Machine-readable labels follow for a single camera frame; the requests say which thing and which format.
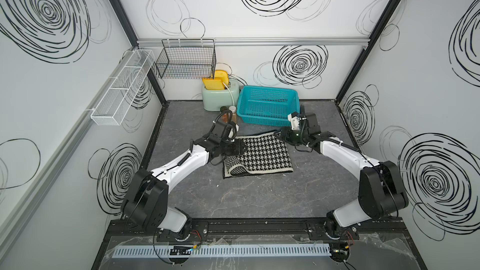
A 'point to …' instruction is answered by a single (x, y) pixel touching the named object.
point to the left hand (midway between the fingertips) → (243, 148)
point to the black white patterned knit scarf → (265, 153)
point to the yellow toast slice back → (222, 75)
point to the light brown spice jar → (233, 109)
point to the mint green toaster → (213, 99)
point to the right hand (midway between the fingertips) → (276, 135)
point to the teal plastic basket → (267, 105)
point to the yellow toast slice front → (213, 84)
